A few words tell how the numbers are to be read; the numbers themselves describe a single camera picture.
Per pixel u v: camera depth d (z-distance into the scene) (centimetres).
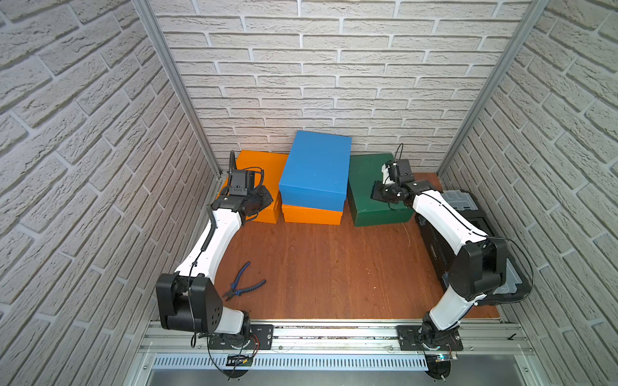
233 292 81
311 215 94
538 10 69
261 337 73
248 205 58
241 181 62
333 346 73
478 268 46
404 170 67
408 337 74
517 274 70
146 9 69
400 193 63
